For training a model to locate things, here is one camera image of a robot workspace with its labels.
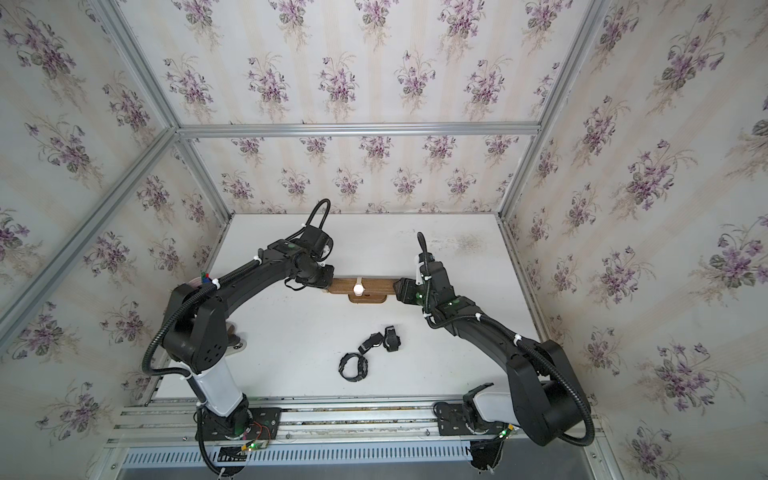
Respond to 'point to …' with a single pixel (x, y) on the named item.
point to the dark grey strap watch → (374, 340)
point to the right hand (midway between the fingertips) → (406, 286)
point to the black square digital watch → (391, 340)
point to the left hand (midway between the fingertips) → (328, 281)
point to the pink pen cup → (209, 275)
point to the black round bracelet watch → (362, 366)
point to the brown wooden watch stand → (376, 290)
